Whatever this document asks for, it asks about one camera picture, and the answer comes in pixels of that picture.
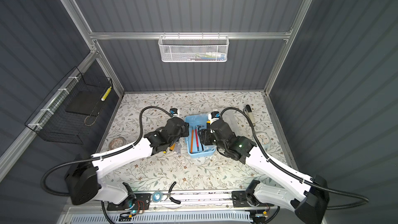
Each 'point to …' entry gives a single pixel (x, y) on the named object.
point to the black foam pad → (86, 102)
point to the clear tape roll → (116, 142)
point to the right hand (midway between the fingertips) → (203, 133)
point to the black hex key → (198, 126)
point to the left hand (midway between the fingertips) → (187, 124)
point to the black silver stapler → (249, 113)
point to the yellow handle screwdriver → (172, 147)
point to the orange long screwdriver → (192, 140)
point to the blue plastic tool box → (195, 148)
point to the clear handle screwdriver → (178, 147)
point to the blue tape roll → (156, 196)
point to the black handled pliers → (169, 196)
